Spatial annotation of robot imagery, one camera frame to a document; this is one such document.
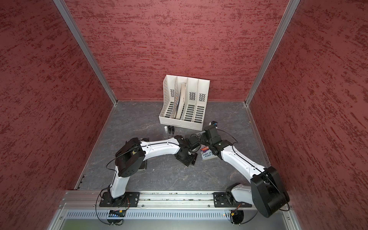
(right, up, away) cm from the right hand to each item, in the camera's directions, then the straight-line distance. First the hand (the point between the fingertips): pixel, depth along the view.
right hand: (202, 139), depth 88 cm
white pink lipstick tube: (-24, +6, +7) cm, 26 cm away
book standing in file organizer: (-17, +27, +22) cm, 39 cm away
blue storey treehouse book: (+2, -9, +2) cm, 10 cm away
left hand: (-11, -15, -2) cm, 19 cm away
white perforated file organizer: (-3, +28, +24) cm, 37 cm away
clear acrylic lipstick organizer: (-17, +3, +15) cm, 23 cm away
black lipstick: (-20, +6, +6) cm, 21 cm away
